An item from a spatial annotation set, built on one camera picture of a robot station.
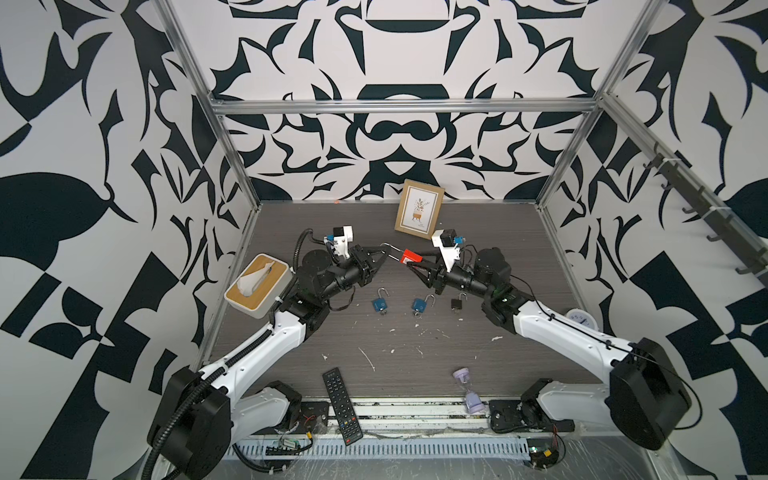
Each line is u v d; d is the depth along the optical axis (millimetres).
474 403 742
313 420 738
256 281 913
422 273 713
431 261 726
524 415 673
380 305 930
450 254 658
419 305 930
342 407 744
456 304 939
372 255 695
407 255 719
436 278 661
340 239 702
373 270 663
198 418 393
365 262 637
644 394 409
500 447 714
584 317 892
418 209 1069
